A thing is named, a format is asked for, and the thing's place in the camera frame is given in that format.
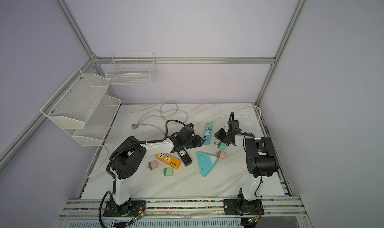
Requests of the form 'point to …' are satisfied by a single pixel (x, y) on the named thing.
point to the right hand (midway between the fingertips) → (216, 133)
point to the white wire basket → (131, 70)
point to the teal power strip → (206, 162)
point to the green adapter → (168, 171)
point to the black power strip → (185, 157)
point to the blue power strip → (207, 133)
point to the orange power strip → (168, 160)
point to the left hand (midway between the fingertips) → (202, 142)
